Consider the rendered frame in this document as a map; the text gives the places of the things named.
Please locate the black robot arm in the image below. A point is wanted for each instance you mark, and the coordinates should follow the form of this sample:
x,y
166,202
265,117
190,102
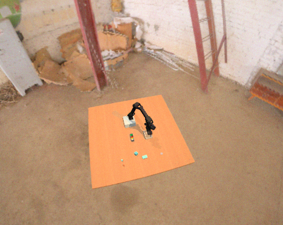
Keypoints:
x,y
148,119

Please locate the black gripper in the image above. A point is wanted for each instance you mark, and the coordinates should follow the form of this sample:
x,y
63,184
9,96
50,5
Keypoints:
x,y
148,129

